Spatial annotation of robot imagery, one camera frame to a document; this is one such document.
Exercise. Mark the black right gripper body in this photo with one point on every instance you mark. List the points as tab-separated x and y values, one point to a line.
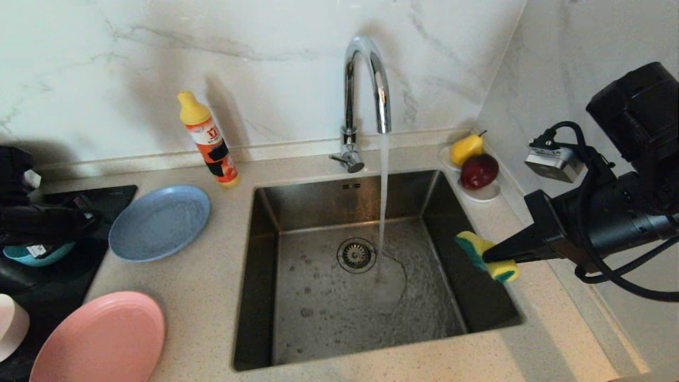
620	223

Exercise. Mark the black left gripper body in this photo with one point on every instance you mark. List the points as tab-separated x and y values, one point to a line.
37	225

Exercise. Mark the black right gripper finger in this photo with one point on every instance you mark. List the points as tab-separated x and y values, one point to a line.
522	248

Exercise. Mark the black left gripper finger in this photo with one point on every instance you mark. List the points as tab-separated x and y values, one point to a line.
90	222

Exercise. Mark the teal bowl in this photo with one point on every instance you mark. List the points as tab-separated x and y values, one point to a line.
37	259

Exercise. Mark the yellow sponge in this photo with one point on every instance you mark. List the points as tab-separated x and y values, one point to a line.
472	246

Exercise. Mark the blue plate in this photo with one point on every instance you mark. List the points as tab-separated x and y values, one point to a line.
159	223

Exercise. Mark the small light pink plate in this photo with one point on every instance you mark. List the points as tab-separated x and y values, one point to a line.
10	326

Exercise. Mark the large pink plate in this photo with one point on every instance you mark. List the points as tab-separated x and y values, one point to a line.
106	339

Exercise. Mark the orange yellow dish soap bottle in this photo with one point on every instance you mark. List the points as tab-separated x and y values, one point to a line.
208	140

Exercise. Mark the chrome gooseneck faucet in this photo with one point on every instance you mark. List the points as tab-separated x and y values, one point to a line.
377	90

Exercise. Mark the stainless steel sink basin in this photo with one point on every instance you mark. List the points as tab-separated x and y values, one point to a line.
329	318

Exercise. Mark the black induction cooktop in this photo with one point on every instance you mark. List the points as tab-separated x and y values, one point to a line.
106	199

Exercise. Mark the small white fruit dish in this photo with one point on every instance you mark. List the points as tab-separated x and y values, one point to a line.
486	194

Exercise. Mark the dark red apple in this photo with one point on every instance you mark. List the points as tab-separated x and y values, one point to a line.
480	171

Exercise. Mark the yellow pear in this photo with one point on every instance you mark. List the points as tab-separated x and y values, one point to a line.
464	149

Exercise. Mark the round metal drain strainer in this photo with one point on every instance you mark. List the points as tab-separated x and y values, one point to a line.
356	255

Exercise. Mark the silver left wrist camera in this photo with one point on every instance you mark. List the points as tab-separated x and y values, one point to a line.
33	179

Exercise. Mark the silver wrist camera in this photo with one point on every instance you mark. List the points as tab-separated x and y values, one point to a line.
33	179
554	164

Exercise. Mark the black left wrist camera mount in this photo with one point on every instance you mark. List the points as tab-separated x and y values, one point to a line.
13	170

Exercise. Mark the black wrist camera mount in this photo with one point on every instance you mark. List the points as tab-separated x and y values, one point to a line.
13	170
644	116

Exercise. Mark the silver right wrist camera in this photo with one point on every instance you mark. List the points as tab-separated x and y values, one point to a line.
554	164

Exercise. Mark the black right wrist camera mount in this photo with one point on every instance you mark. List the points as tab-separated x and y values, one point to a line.
644	116

